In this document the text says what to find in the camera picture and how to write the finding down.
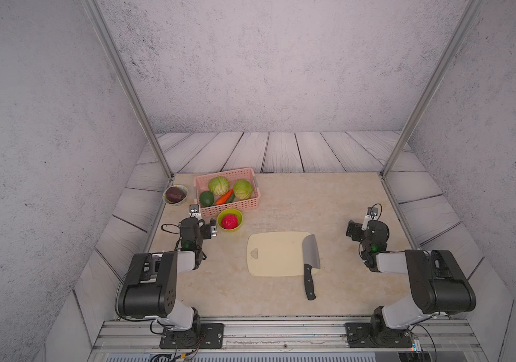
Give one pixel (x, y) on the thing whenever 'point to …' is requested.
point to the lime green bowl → (230, 211)
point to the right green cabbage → (242, 189)
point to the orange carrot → (224, 197)
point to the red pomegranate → (229, 222)
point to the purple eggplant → (174, 194)
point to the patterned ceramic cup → (185, 190)
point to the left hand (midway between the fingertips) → (203, 218)
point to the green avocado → (207, 198)
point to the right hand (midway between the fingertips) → (365, 220)
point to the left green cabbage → (219, 185)
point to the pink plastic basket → (201, 183)
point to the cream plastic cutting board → (276, 254)
